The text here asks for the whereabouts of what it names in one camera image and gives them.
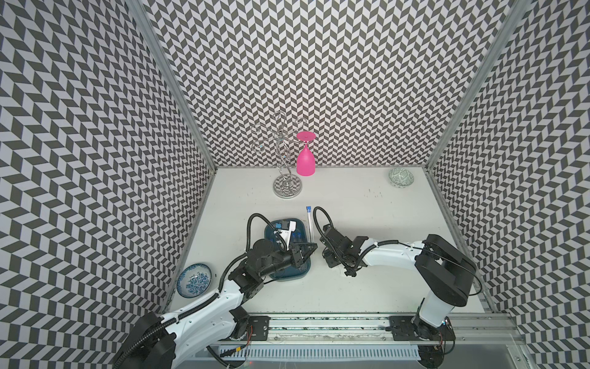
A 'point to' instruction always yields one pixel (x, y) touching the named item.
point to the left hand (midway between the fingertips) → (315, 249)
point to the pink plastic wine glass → (305, 162)
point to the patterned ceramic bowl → (401, 177)
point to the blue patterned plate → (193, 280)
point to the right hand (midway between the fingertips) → (332, 257)
